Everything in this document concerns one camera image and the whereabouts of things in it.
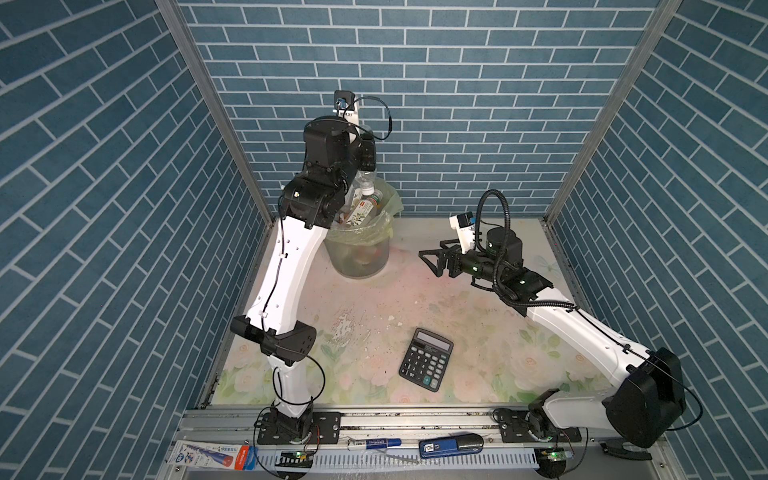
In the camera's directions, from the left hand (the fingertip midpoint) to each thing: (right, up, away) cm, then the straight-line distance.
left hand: (364, 130), depth 64 cm
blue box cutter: (+19, -71, +4) cm, 74 cm away
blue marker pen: (+2, -72, +7) cm, 73 cm away
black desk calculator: (+15, -57, +19) cm, 62 cm away
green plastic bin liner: (+2, -20, +17) cm, 26 cm away
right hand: (+15, -25, +11) cm, 31 cm away
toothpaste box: (-39, -74, +6) cm, 84 cm away
